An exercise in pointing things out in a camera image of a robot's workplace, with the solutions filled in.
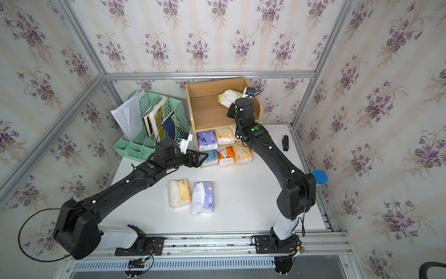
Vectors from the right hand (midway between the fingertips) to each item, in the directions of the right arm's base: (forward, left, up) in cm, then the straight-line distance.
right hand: (237, 102), depth 78 cm
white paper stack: (+4, +57, -12) cm, 59 cm away
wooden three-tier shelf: (-1, +14, -6) cm, 16 cm away
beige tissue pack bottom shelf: (-6, -4, -31) cm, 32 cm away
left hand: (-19, +15, -15) cm, 29 cm away
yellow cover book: (+3, +42, -13) cm, 44 cm away
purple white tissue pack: (-33, +16, -30) cm, 48 cm away
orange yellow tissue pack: (-30, +28, -32) cm, 52 cm away
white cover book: (+6, +51, -20) cm, 55 cm away
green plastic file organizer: (-5, +54, -29) cm, 61 cm away
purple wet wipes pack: (-10, +14, -15) cm, 23 cm away
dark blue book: (+7, +39, -22) cm, 46 cm away
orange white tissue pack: (-12, +3, -29) cm, 32 cm away
